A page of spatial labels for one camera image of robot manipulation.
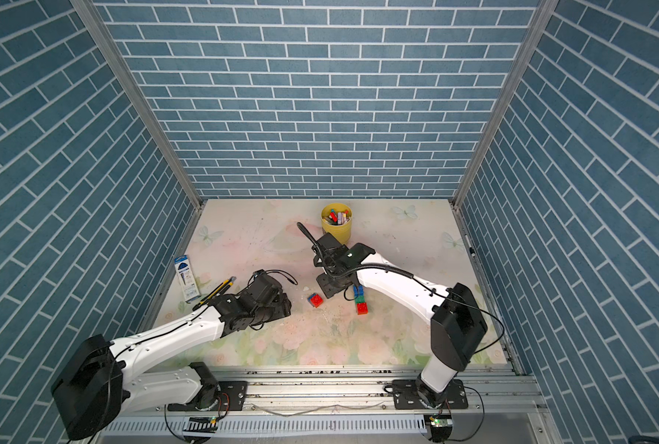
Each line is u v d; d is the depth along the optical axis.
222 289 0.94
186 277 0.96
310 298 0.90
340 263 0.58
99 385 0.39
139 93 0.87
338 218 0.99
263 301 0.65
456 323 0.43
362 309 0.85
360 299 0.90
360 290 0.89
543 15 0.71
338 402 0.74
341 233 1.01
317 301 0.89
